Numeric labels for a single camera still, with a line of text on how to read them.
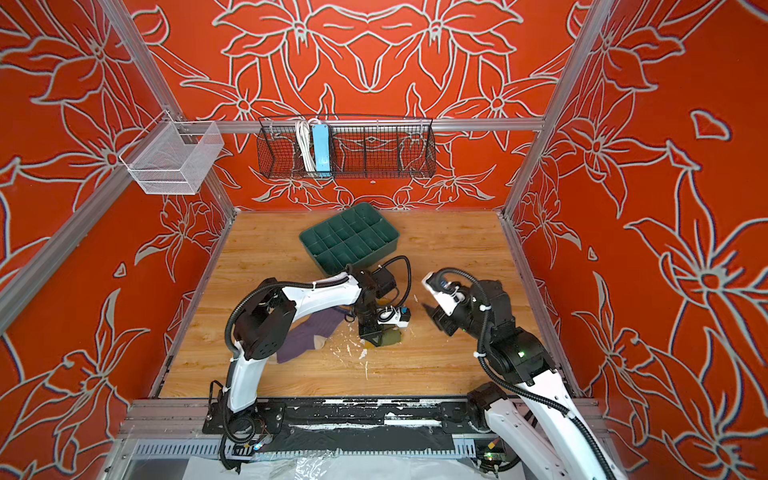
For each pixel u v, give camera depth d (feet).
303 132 2.87
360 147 3.20
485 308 1.58
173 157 3.03
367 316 2.49
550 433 1.39
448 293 1.83
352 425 2.39
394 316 2.53
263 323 1.67
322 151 2.95
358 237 3.39
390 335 2.69
